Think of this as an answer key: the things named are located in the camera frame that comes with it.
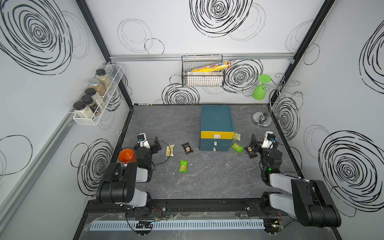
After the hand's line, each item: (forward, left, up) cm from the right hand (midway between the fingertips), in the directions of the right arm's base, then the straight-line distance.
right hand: (263, 135), depth 84 cm
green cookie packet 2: (-1, +12, -14) cm, 18 cm away
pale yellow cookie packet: (-3, +56, -14) cm, 58 cm away
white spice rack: (+42, +96, +13) cm, 106 cm away
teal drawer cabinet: (0, +27, +7) cm, 28 cm away
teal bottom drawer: (-3, +27, -10) cm, 29 cm away
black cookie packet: (-2, +44, -13) cm, 46 cm away
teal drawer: (-3, +27, -3) cm, 27 cm away
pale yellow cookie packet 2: (+9, +10, -15) cm, 20 cm away
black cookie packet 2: (-5, +3, -14) cm, 15 cm away
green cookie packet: (-14, +46, -13) cm, 49 cm away
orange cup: (-10, +79, -10) cm, 80 cm away
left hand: (0, +67, -5) cm, 67 cm away
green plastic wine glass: (+28, -2, +9) cm, 29 cm away
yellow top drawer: (-3, +27, +4) cm, 27 cm away
